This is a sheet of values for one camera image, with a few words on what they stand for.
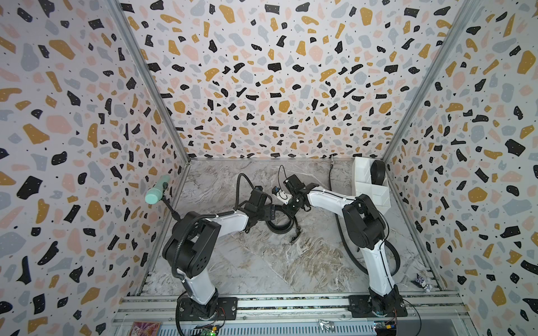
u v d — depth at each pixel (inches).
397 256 33.6
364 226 22.2
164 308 29.3
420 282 30.7
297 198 29.9
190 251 18.4
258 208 29.4
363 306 29.4
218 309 28.8
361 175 45.6
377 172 41.5
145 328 27.0
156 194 25.4
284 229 36.4
